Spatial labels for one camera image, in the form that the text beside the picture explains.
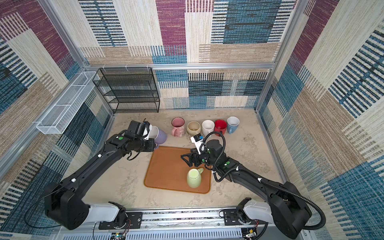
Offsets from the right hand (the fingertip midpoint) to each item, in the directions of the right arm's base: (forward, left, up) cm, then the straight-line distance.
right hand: (187, 155), depth 78 cm
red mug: (+28, -22, -11) cm, 37 cm away
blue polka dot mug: (+25, -30, -7) cm, 39 cm away
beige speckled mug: (+27, -4, -12) cm, 30 cm away
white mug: (+26, -14, -9) cm, 31 cm away
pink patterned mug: (+23, +6, -5) cm, 24 cm away
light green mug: (-9, -3, -6) cm, 11 cm away
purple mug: (+9, +14, +5) cm, 18 cm away
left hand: (+7, +17, +2) cm, 19 cm away
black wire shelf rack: (+54, +43, +1) cm, 69 cm away
